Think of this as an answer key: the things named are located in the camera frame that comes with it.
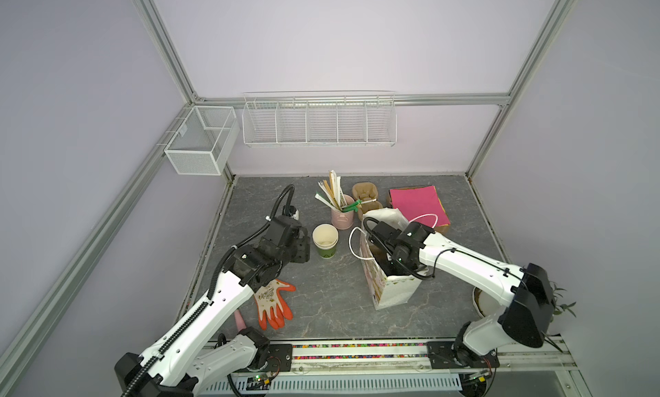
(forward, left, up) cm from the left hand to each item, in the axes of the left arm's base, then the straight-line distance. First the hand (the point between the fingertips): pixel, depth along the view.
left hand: (299, 243), depth 74 cm
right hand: (-8, -27, -11) cm, 30 cm away
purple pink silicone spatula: (-16, +20, -20) cm, 33 cm away
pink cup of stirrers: (+23, -15, -14) cm, 30 cm away
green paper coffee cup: (+9, -7, -13) cm, 17 cm away
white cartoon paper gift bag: (-14, -23, -5) cm, 28 cm away
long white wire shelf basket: (+49, -10, +8) cm, 51 cm away
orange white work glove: (-12, +11, -19) cm, 25 cm away
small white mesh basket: (+48, +38, +2) cm, 62 cm away
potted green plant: (-22, -68, -5) cm, 72 cm away
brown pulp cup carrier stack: (+35, -26, -20) cm, 48 cm away
